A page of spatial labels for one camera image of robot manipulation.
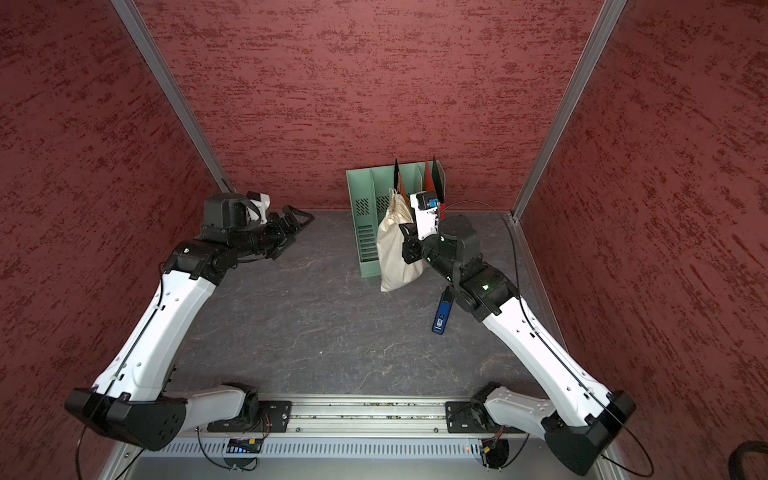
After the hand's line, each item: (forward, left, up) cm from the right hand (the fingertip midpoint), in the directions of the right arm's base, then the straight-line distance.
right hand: (400, 229), depth 66 cm
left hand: (+2, +23, -3) cm, 23 cm away
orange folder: (+26, -2, -12) cm, 29 cm away
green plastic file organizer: (+35, +9, -19) cm, 41 cm away
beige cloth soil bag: (-5, +1, -11) cm, 12 cm away
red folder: (+33, -11, -13) cm, 37 cm away
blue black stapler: (-3, -14, -36) cm, 39 cm away
